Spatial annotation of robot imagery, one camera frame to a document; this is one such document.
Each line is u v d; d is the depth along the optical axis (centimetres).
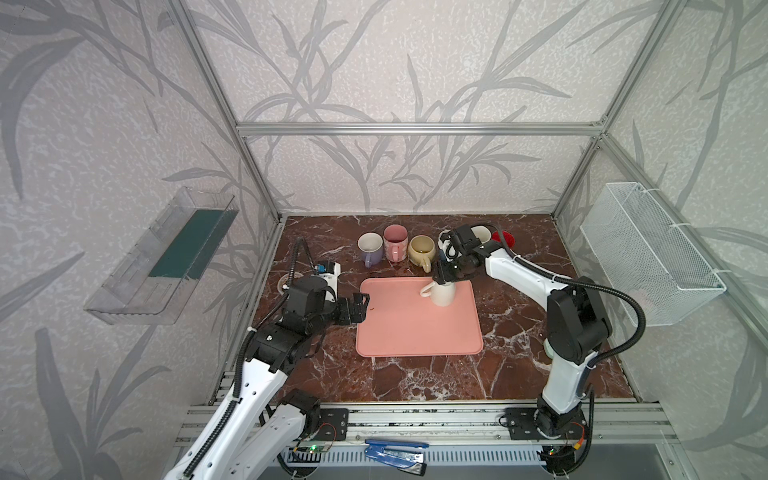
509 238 105
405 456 68
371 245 107
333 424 73
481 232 87
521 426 73
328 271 64
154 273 64
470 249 70
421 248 106
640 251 64
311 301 52
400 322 91
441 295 91
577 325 49
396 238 103
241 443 43
